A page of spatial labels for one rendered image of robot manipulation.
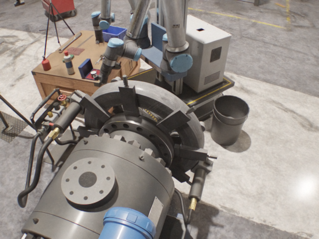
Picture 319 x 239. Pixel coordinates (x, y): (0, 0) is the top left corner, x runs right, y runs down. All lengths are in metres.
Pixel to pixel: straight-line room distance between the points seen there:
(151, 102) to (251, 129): 1.50
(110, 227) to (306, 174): 1.94
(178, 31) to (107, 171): 0.94
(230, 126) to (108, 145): 1.25
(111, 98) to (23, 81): 2.31
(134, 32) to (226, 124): 1.05
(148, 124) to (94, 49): 1.63
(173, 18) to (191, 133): 0.66
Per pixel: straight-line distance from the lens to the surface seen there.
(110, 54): 1.54
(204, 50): 2.02
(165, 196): 1.15
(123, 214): 0.75
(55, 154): 2.34
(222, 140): 2.24
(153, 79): 2.43
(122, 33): 2.81
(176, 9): 1.47
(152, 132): 1.26
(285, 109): 2.93
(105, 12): 2.19
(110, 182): 0.94
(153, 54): 2.08
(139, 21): 1.61
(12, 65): 4.00
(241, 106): 2.27
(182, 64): 1.60
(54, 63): 2.67
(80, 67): 2.24
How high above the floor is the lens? 1.72
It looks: 44 degrees down
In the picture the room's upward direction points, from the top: straight up
